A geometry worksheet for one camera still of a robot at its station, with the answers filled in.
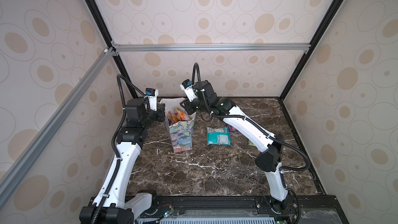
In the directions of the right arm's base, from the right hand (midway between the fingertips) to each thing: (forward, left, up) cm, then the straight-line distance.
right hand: (188, 99), depth 77 cm
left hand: (-5, +8, +3) cm, 10 cm away
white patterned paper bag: (-11, +4, -6) cm, 13 cm away
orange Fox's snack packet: (-2, +10, -14) cm, 17 cm away
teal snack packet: (-4, -17, -27) cm, 32 cm away
